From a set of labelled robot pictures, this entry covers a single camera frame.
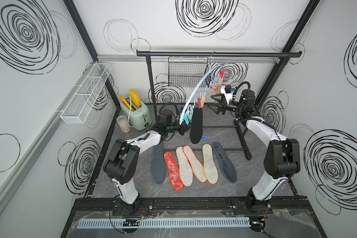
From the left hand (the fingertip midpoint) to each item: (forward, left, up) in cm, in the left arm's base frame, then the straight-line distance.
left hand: (192, 124), depth 85 cm
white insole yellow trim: (-20, -12, -17) cm, 29 cm away
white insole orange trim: (-20, +3, -17) cm, 27 cm away
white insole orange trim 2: (-17, -4, -17) cm, 24 cm away
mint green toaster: (+9, +34, -6) cm, 35 cm away
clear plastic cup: (+8, +46, -8) cm, 47 cm away
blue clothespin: (+2, -10, -17) cm, 20 cm away
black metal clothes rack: (-6, -35, -16) cm, 39 cm away
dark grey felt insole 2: (-18, -22, -17) cm, 33 cm away
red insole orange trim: (-22, +9, -18) cm, 29 cm away
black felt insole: (-2, -2, 0) cm, 3 cm away
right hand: (+7, -10, +13) cm, 18 cm away
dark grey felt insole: (-18, +19, -17) cm, 31 cm away
